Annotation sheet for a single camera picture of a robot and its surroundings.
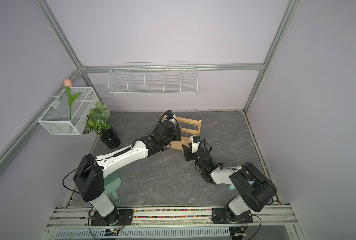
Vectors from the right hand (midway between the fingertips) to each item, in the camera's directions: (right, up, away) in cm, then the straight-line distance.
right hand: (185, 143), depth 87 cm
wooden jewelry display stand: (+2, +10, -5) cm, 11 cm away
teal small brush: (+25, -23, -7) cm, 35 cm away
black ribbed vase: (-48, +2, +7) cm, 48 cm away
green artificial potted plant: (-48, +14, -8) cm, 50 cm away
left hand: (-3, +8, -5) cm, 10 cm away
